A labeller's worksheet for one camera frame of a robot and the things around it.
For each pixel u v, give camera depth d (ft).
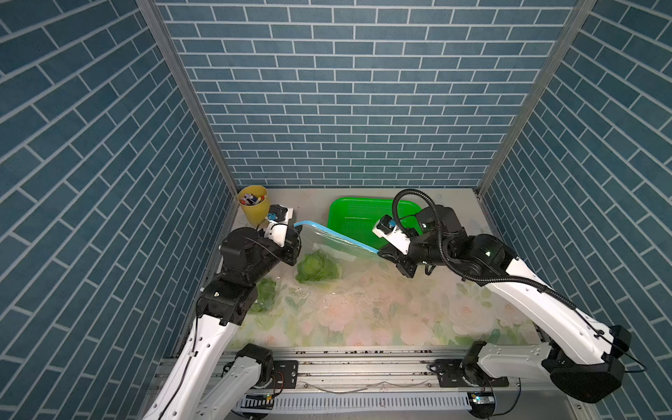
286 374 2.42
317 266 2.64
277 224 1.76
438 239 1.53
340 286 2.79
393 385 2.39
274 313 2.78
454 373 2.41
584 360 1.30
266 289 2.83
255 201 3.32
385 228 1.76
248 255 1.54
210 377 1.42
